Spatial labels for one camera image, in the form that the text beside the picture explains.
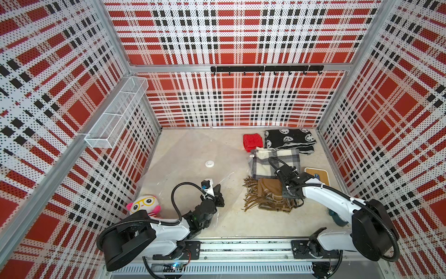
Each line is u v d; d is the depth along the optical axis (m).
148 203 0.80
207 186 0.70
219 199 0.73
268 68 0.89
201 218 0.62
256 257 0.73
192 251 0.74
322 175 0.92
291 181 0.63
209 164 1.01
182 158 1.10
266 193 0.84
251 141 1.08
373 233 0.41
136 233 0.48
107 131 0.92
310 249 0.66
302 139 1.08
